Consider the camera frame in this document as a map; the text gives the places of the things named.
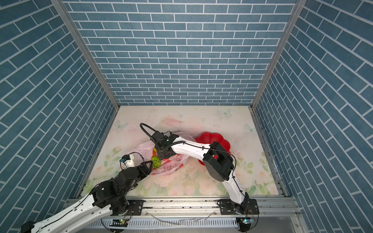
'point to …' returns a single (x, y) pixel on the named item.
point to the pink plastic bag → (147, 151)
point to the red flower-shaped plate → (210, 138)
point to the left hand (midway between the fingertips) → (152, 165)
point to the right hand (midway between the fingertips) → (161, 153)
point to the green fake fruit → (156, 162)
